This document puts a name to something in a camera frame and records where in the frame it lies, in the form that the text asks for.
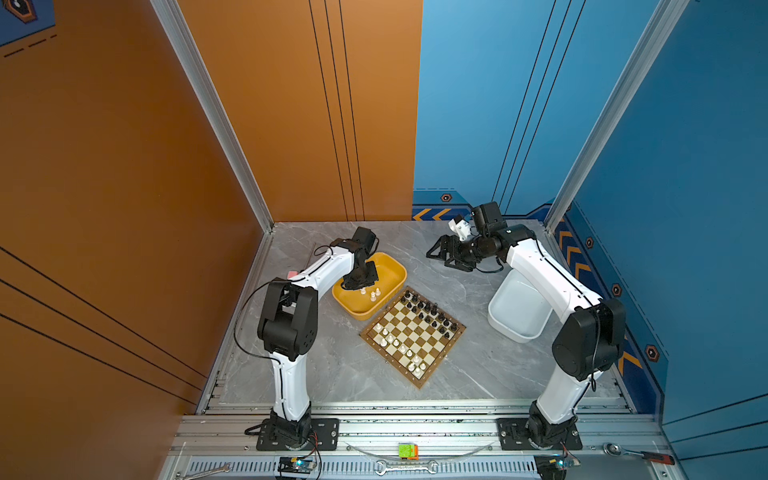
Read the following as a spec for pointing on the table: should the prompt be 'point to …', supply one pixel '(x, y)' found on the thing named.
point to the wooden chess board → (414, 334)
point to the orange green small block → (408, 451)
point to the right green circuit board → (552, 466)
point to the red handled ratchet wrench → (615, 449)
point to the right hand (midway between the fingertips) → (434, 258)
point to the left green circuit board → (297, 464)
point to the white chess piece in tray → (373, 298)
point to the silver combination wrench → (382, 466)
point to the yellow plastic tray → (377, 300)
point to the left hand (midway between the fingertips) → (370, 280)
